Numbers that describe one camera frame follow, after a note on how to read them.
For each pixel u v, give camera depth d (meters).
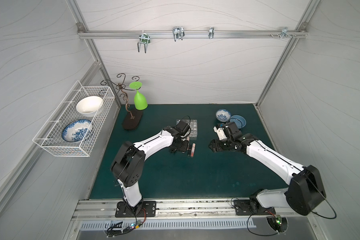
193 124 1.05
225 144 0.71
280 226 0.71
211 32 0.79
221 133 0.76
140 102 0.91
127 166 0.47
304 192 0.41
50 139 0.57
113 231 0.68
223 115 1.12
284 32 0.77
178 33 0.76
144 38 0.78
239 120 1.08
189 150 0.93
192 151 0.93
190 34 0.80
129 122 1.08
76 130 0.65
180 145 0.77
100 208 0.75
